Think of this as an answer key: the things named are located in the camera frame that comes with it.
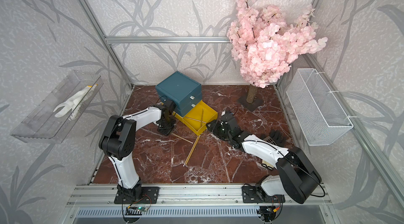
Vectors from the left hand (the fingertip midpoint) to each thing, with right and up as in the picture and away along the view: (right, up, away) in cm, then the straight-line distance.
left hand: (175, 129), depth 96 cm
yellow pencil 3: (+12, -11, -8) cm, 18 cm away
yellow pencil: (+16, +7, +6) cm, 19 cm away
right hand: (+20, +4, -12) cm, 24 cm away
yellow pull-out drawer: (+22, +9, +6) cm, 24 cm away
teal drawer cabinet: (+8, +23, -9) cm, 26 cm away
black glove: (+62, -4, -5) cm, 62 cm away
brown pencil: (+12, +5, +3) cm, 14 cm away
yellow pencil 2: (+5, -5, -3) cm, 8 cm away
